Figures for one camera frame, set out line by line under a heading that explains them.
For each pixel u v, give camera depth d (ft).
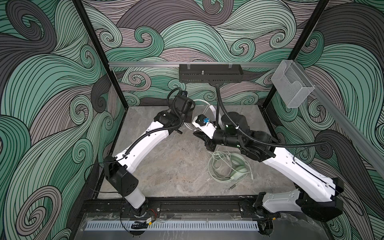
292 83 2.60
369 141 1.75
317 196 1.27
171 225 2.29
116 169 1.33
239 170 2.54
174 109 1.81
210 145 1.71
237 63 3.07
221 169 2.82
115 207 2.40
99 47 2.81
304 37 2.67
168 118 1.68
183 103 1.78
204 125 1.56
